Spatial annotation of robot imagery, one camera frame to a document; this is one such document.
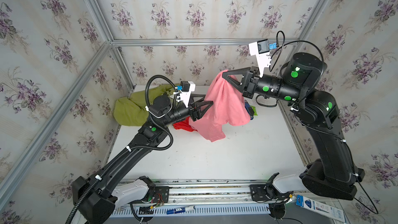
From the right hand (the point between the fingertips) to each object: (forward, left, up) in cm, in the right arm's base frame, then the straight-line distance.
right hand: (222, 73), depth 44 cm
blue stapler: (+27, -27, -53) cm, 65 cm away
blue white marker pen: (-27, +16, -56) cm, 64 cm away
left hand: (+5, +3, -16) cm, 17 cm away
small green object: (+28, -31, -55) cm, 69 cm away
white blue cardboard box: (-27, -47, -57) cm, 79 cm away
